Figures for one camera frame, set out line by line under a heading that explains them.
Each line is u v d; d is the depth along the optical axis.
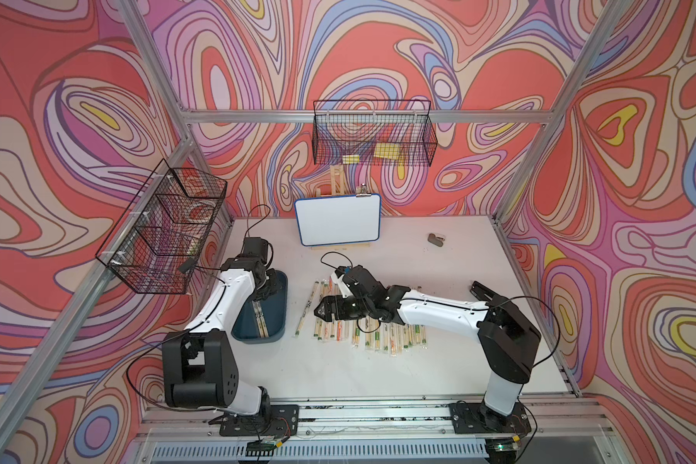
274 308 0.91
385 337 0.88
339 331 0.89
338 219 0.98
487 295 0.94
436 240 1.11
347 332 0.88
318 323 0.91
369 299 0.65
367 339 0.87
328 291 0.98
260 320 0.91
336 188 0.94
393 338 0.88
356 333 0.88
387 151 0.91
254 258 0.69
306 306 0.93
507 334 0.49
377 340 0.88
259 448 0.71
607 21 0.70
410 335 0.88
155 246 0.73
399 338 0.88
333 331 0.89
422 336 0.89
